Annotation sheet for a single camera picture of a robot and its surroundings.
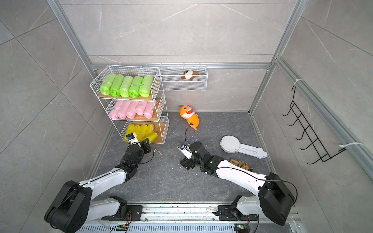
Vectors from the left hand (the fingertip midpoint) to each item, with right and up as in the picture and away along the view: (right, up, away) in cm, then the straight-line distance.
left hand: (147, 137), depth 86 cm
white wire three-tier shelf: (+8, +11, -3) cm, 14 cm away
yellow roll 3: (-8, +2, +14) cm, 16 cm away
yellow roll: (-17, +4, +16) cm, 24 cm away
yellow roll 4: (-3, +4, +17) cm, 17 cm away
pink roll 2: (-8, +15, -5) cm, 18 cm away
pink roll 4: (+2, +16, -4) cm, 17 cm away
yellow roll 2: (-13, +4, +17) cm, 22 cm away
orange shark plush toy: (+24, +17, +24) cm, 38 cm away
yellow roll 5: (+2, 0, +5) cm, 5 cm away
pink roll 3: (-3, +18, -3) cm, 18 cm away
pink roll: (-13, +15, -5) cm, 21 cm away
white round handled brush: (+53, -5, +9) cm, 54 cm away
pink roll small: (-18, +15, -4) cm, 24 cm away
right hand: (+24, -8, -4) cm, 26 cm away
